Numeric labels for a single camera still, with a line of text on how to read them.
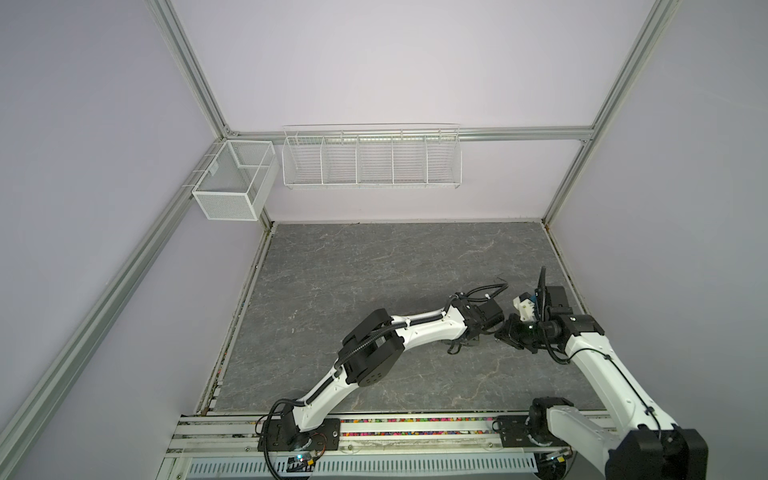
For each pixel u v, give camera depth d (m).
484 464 0.71
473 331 0.65
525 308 0.77
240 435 0.75
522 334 0.71
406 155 0.98
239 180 1.01
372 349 0.54
